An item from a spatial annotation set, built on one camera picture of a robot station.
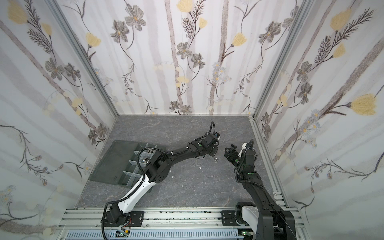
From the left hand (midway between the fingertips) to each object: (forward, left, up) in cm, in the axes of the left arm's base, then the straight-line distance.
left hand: (214, 145), depth 101 cm
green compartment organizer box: (-13, +62, -2) cm, 63 cm away
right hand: (-10, -5, +12) cm, 16 cm away
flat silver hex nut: (-10, 0, -1) cm, 10 cm away
